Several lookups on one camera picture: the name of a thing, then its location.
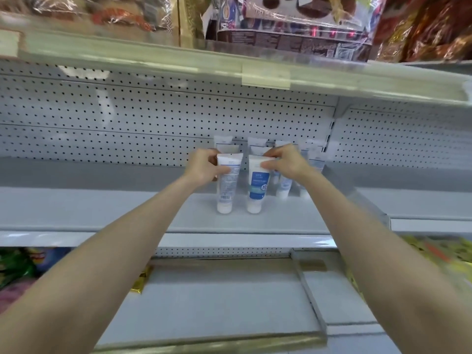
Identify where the group of blue-labelled white tubes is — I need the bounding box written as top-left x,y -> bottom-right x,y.
213,135 -> 327,200

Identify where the person's right forearm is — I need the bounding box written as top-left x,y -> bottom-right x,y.
302,167 -> 472,354

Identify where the person's left forearm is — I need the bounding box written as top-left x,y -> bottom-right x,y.
0,173 -> 200,354

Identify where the blue chips bag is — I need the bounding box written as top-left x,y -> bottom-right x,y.
22,246 -> 71,271

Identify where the black green chips bag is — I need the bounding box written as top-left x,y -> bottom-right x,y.
0,246 -> 37,288

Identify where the person's right hand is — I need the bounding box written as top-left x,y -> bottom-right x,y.
261,144 -> 320,181

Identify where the gold snack packet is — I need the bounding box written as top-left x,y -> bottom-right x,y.
129,265 -> 154,295

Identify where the white tube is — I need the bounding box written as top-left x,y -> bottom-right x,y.
246,154 -> 272,214
216,152 -> 244,214

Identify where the person's left hand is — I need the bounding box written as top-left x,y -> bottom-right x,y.
183,148 -> 222,188

